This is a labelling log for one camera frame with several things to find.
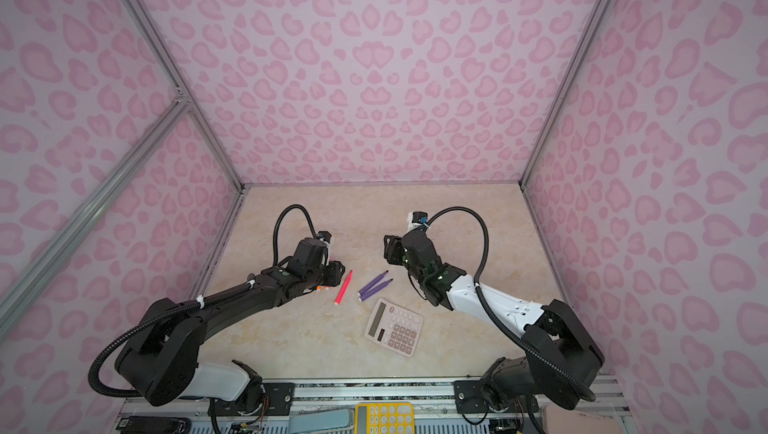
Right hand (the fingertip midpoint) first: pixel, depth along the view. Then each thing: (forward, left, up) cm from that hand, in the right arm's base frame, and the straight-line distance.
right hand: (390, 237), depth 82 cm
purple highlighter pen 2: (-7, +5, -19) cm, 21 cm away
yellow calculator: (-40, +1, -16) cm, 43 cm away
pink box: (-39, -40, -16) cm, 58 cm away
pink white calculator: (-19, -1, -17) cm, 25 cm away
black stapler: (-43, +52, -14) cm, 69 cm away
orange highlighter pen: (-14, +17, -2) cm, 22 cm away
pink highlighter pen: (-7, +15, -18) cm, 24 cm away
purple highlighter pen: (-6, +7, -18) cm, 20 cm away
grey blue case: (-40, +18, -16) cm, 47 cm away
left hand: (-3, +15, -10) cm, 18 cm away
